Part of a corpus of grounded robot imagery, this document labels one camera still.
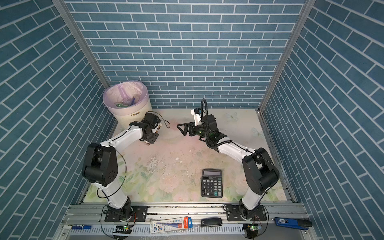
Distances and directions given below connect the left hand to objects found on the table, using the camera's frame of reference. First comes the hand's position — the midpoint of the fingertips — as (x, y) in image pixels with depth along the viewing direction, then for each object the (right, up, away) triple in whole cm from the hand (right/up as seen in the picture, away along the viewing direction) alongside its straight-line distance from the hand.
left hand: (150, 136), depth 95 cm
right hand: (+21, +8, -12) cm, 26 cm away
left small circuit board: (-5, -44, -22) cm, 49 cm away
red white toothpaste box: (+24, -39, -24) cm, 52 cm away
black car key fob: (+37, -38, -26) cm, 59 cm away
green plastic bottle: (-14, +18, -8) cm, 25 cm away
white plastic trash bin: (-14, +10, -5) cm, 18 cm away
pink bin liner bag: (-19, +26, +7) cm, 33 cm away
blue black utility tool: (+77, -38, -27) cm, 90 cm away
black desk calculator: (+38, -25, -12) cm, 47 cm away
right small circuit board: (+58, -42, -23) cm, 75 cm away
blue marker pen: (-24, -40, -25) cm, 53 cm away
